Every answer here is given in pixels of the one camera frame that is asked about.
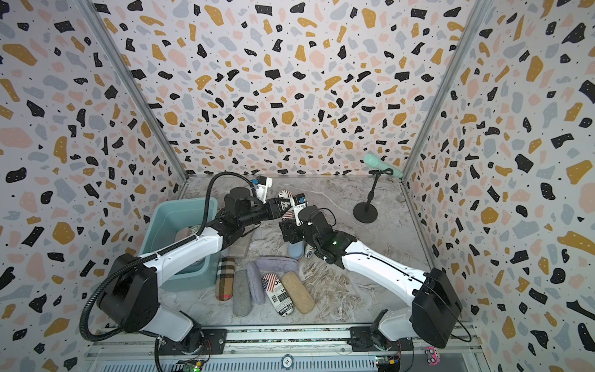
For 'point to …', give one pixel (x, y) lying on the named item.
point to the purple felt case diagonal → (256, 283)
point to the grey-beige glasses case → (240, 249)
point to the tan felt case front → (297, 293)
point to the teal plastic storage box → (173, 222)
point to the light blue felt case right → (296, 250)
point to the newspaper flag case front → (277, 294)
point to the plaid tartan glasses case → (225, 278)
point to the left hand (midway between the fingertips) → (297, 203)
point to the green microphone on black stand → (366, 212)
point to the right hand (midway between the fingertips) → (292, 221)
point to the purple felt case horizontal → (276, 263)
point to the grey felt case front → (242, 294)
